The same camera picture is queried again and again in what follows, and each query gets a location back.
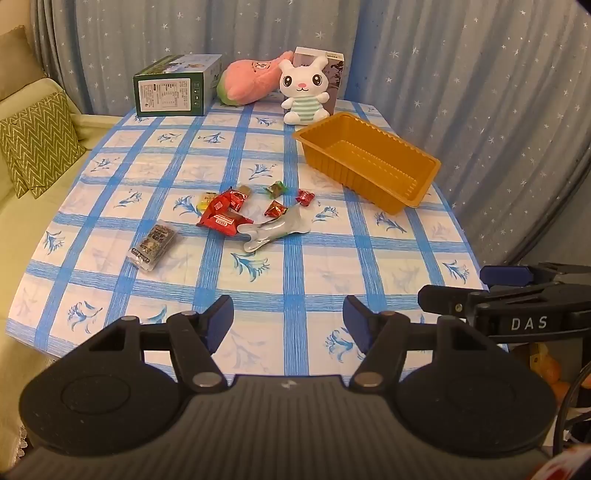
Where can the blue star curtain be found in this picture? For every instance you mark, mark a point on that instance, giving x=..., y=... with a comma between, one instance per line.
x=415, y=55

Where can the white bunny plush toy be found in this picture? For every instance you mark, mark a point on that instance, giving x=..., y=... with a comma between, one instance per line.
x=302, y=104

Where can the pink plush toy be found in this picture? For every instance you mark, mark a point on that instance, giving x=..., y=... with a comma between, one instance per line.
x=249, y=81

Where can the light green sofa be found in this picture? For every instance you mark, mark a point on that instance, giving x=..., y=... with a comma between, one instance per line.
x=23, y=217

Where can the large red snack packet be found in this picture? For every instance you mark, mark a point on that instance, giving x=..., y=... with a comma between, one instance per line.
x=217, y=219

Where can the red candy with white print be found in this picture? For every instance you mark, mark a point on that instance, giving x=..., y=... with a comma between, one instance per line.
x=304, y=197

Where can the green candy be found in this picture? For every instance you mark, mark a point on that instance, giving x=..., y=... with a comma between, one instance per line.
x=277, y=188

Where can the clear nut bar packet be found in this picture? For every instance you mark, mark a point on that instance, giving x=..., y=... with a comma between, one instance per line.
x=152, y=244

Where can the dark and white box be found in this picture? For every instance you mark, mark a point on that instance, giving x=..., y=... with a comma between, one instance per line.
x=336, y=78

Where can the green zigzag cushion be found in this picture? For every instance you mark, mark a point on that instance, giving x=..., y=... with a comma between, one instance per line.
x=37, y=138

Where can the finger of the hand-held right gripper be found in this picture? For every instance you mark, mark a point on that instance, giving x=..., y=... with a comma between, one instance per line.
x=505, y=274
x=450, y=300

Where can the green cardboard box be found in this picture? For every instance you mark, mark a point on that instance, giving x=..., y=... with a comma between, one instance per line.
x=168, y=94

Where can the brown cube candy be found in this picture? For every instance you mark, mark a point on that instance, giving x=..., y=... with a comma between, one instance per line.
x=244, y=190

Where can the grey and white snack packet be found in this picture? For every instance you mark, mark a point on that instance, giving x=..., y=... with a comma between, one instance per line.
x=277, y=228

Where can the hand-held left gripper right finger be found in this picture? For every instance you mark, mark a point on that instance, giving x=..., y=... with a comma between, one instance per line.
x=358, y=323

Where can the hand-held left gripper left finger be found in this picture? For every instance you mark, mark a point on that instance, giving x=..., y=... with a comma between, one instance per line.
x=220, y=323

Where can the orange plastic tray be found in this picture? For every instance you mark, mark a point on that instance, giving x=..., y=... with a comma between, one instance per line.
x=369, y=152

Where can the red rectangular candy packet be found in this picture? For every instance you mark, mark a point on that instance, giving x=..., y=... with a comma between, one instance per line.
x=275, y=210

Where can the red patterned clothing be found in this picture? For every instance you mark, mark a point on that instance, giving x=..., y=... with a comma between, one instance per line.
x=572, y=466

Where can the small red twisted candy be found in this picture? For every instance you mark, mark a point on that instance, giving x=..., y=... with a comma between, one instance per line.
x=235, y=199

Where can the small yellow candy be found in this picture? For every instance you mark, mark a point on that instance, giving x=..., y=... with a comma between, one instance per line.
x=204, y=200

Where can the blue checkered tablecloth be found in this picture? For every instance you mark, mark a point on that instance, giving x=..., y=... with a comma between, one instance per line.
x=323, y=258

